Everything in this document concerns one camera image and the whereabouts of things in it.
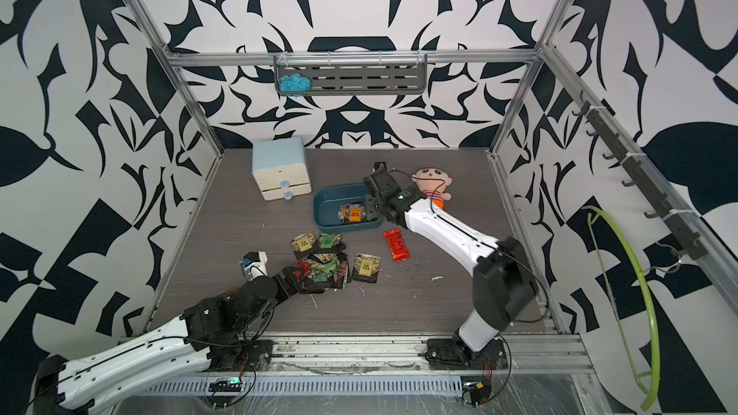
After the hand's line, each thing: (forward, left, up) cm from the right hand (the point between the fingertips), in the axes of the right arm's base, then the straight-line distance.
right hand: (373, 197), depth 86 cm
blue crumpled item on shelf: (+31, +24, +19) cm, 43 cm away
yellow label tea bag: (-8, +23, -15) cm, 29 cm away
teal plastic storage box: (+9, +16, -14) cm, 23 cm away
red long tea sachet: (-8, -7, -16) cm, 19 cm away
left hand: (-20, +22, -7) cm, 30 cm away
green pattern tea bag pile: (-18, +16, -13) cm, 27 cm away
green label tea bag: (-6, +14, -15) cm, 22 cm away
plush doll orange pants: (+13, -21, -10) cm, 26 cm away
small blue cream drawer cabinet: (+13, +30, 0) cm, 33 cm away
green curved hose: (-47, -48, +8) cm, 67 cm away
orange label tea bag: (+3, +8, -14) cm, 17 cm away
